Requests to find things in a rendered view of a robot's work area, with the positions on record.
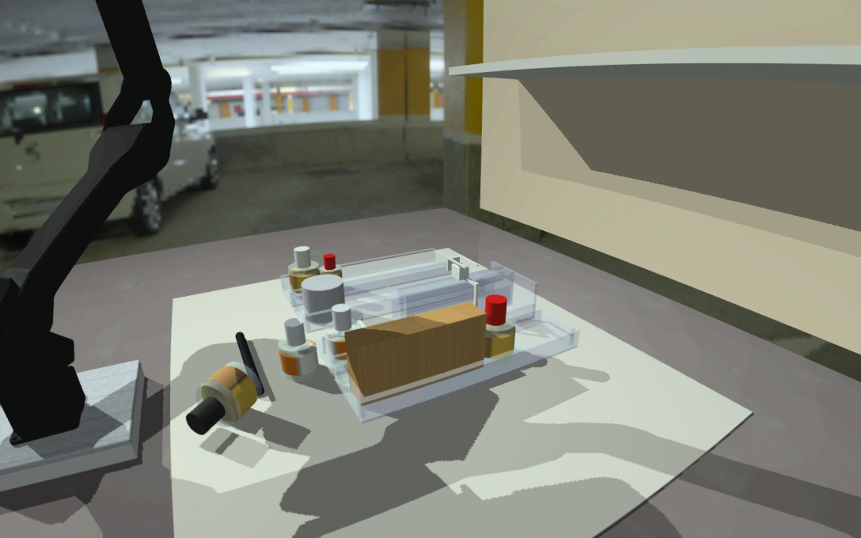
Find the grey cylinder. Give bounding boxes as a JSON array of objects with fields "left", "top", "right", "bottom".
[{"left": 302, "top": 275, "right": 345, "bottom": 313}]

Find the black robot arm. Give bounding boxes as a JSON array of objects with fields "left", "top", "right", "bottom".
[{"left": 0, "top": 0, "right": 175, "bottom": 445}]

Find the wooden block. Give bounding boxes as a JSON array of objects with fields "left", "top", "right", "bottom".
[
  {"left": 344, "top": 317, "right": 426, "bottom": 397},
  {"left": 411, "top": 302, "right": 487, "bottom": 378}
]

